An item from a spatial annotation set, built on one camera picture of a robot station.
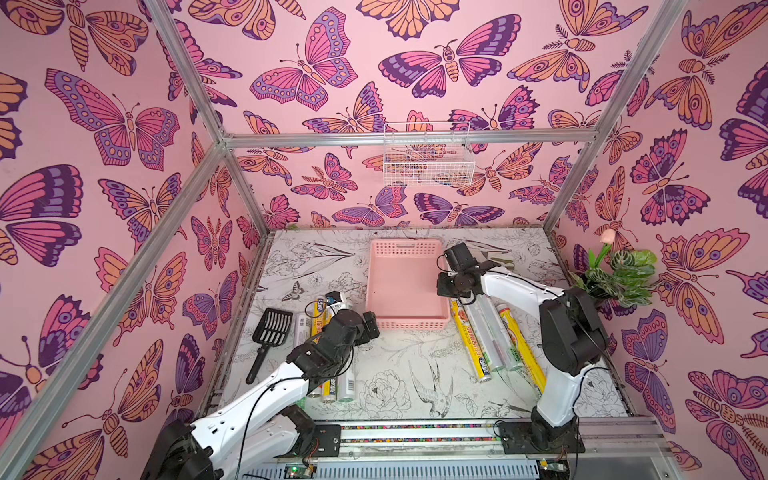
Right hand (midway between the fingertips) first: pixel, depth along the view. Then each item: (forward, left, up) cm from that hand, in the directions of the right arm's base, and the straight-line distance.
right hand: (434, 290), depth 95 cm
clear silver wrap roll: (-9, -15, -2) cm, 18 cm away
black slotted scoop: (-11, +51, -6) cm, 52 cm away
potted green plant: (-7, -44, +21) cm, 49 cm away
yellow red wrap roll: (-16, -10, -3) cm, 19 cm away
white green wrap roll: (-29, +25, -2) cm, 38 cm away
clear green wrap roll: (-13, -19, -2) cm, 23 cm away
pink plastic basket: (+5, +10, -5) cm, 12 cm away
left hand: (-13, +20, +7) cm, 25 cm away
